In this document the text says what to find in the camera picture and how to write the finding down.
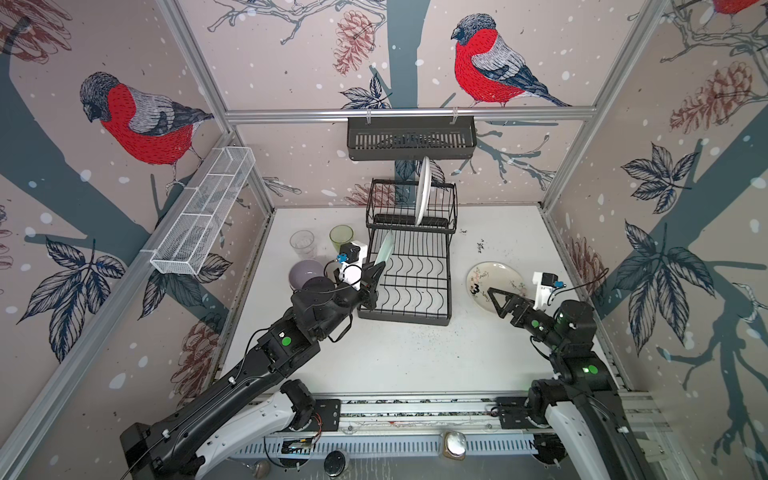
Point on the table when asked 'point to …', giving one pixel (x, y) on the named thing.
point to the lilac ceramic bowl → (303, 270)
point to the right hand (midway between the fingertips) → (495, 297)
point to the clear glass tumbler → (304, 244)
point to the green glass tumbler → (340, 234)
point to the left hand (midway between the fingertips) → (382, 264)
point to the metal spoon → (262, 469)
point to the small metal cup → (454, 445)
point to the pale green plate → (386, 248)
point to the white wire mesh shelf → (201, 218)
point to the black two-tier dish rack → (410, 227)
